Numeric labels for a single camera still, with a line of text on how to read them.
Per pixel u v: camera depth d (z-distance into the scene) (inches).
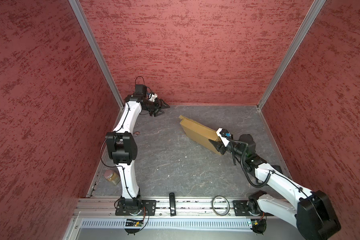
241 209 29.0
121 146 20.8
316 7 28.0
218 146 27.8
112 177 29.2
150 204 29.8
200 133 31.8
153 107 31.4
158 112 32.8
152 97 32.9
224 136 25.8
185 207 29.8
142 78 41.5
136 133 41.4
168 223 27.9
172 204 28.6
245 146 22.9
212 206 29.2
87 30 31.2
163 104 32.6
